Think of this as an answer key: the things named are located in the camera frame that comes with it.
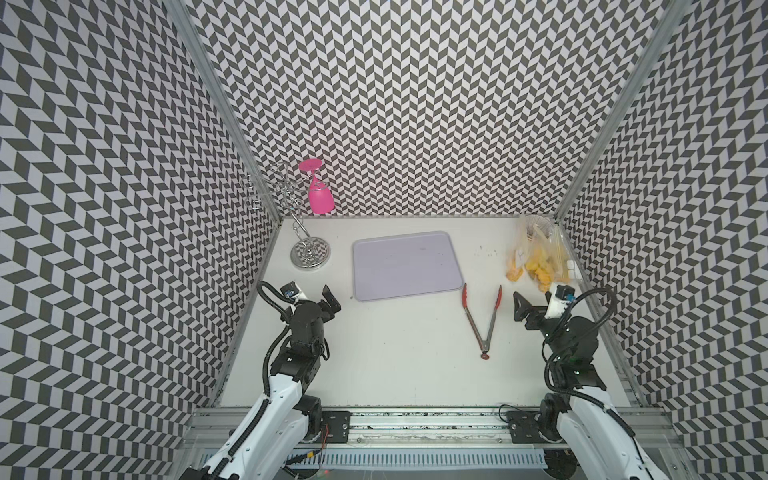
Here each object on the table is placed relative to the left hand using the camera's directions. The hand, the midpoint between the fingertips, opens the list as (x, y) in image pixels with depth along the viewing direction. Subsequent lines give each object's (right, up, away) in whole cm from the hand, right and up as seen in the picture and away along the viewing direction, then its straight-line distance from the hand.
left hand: (313, 295), depth 82 cm
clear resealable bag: (+75, +7, +7) cm, 75 cm away
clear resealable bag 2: (+72, +11, +15) cm, 74 cm away
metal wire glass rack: (-8, +11, +24) cm, 27 cm away
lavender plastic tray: (+26, +7, +20) cm, 34 cm away
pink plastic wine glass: (-2, +30, +15) cm, 34 cm away
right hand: (+60, -1, 0) cm, 60 cm away
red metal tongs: (+49, -17, +2) cm, 52 cm away
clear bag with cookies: (+61, +9, +11) cm, 63 cm away
